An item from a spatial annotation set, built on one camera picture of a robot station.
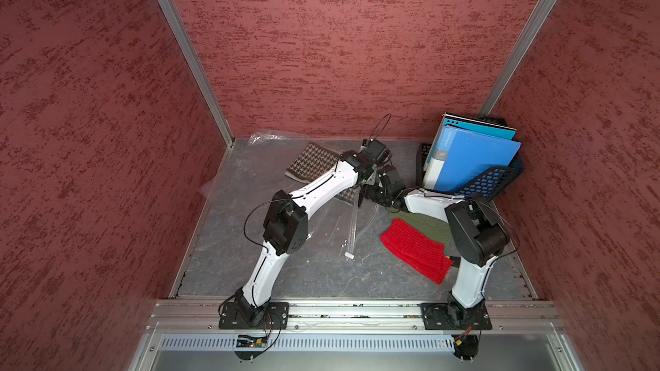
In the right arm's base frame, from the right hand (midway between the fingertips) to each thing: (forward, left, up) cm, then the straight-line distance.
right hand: (367, 196), depth 98 cm
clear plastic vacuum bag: (+21, +40, -2) cm, 45 cm away
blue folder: (+4, -32, +17) cm, 36 cm away
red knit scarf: (-23, -17, -1) cm, 29 cm away
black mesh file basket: (-4, -40, +11) cm, 42 cm away
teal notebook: (+11, -36, +26) cm, 46 cm away
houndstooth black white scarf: (+18, +22, 0) cm, 28 cm away
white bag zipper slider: (-24, +9, +4) cm, 26 cm away
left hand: (+1, +3, +12) cm, 12 cm away
